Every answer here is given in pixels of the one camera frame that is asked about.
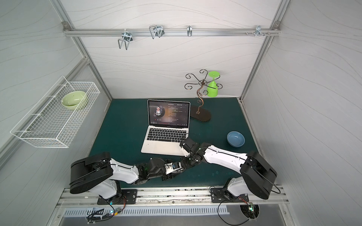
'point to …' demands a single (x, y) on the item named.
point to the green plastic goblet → (212, 88)
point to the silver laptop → (168, 122)
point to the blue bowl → (235, 139)
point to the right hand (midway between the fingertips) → (182, 164)
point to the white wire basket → (55, 120)
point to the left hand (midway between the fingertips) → (177, 167)
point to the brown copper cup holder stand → (200, 114)
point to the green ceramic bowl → (74, 100)
